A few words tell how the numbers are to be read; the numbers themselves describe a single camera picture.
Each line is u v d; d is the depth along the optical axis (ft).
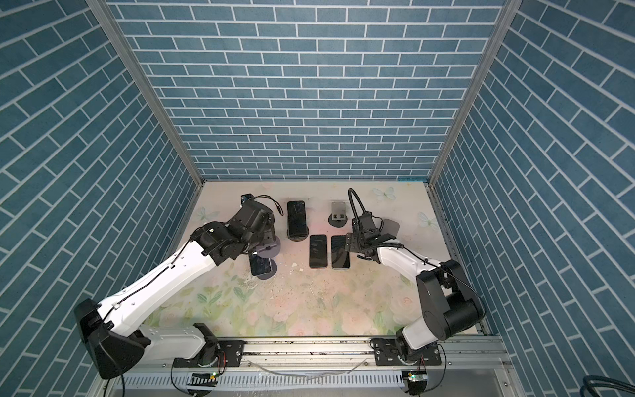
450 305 1.46
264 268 2.79
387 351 2.43
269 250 2.54
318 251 3.27
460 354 2.49
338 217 3.34
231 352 2.42
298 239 3.24
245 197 2.15
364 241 2.32
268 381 2.52
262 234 2.20
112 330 1.26
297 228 3.17
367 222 2.37
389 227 3.05
